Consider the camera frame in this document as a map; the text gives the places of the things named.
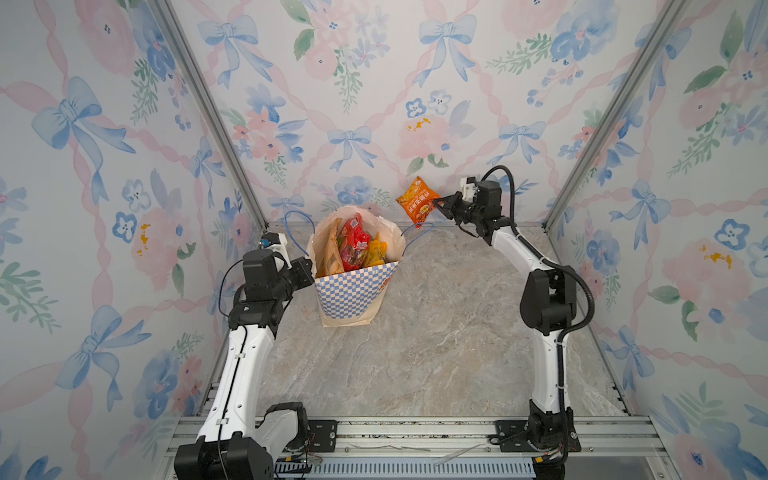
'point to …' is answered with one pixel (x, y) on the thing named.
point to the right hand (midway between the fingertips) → (433, 199)
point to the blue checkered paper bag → (353, 298)
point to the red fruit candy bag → (354, 242)
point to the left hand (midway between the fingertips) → (312, 260)
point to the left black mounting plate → (323, 435)
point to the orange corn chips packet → (417, 200)
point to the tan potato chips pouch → (327, 253)
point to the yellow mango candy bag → (377, 252)
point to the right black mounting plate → (513, 437)
